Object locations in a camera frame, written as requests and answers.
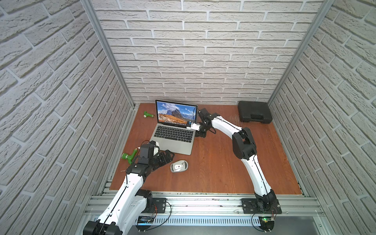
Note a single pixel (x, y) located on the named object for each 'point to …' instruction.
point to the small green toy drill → (146, 114)
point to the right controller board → (267, 223)
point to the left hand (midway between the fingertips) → (170, 154)
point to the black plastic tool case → (254, 111)
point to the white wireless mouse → (179, 166)
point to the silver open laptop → (170, 131)
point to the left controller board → (144, 223)
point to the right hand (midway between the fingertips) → (199, 132)
